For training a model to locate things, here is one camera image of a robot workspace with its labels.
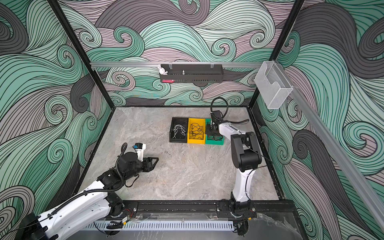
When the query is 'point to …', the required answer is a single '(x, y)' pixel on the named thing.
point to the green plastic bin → (217, 139)
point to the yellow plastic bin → (202, 122)
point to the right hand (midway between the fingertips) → (209, 130)
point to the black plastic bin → (178, 131)
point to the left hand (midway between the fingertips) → (156, 158)
